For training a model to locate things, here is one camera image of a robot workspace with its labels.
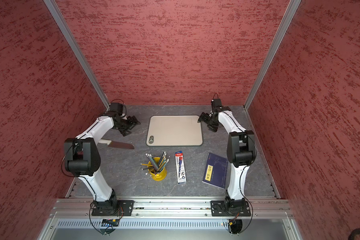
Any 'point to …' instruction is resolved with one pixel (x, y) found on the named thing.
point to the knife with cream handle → (112, 143)
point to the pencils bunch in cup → (157, 166)
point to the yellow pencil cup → (158, 176)
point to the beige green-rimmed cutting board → (174, 130)
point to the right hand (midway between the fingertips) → (202, 125)
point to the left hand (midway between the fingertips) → (136, 128)
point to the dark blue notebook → (215, 171)
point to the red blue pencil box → (180, 167)
